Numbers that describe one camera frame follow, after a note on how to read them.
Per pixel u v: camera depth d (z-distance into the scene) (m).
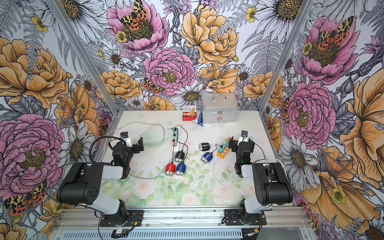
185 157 0.94
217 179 0.87
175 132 1.01
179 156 0.94
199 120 1.12
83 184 0.46
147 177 0.88
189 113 1.16
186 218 0.77
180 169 0.87
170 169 0.87
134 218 0.73
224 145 0.93
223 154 0.95
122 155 0.72
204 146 0.98
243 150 0.72
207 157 0.93
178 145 0.99
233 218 0.73
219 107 1.11
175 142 0.94
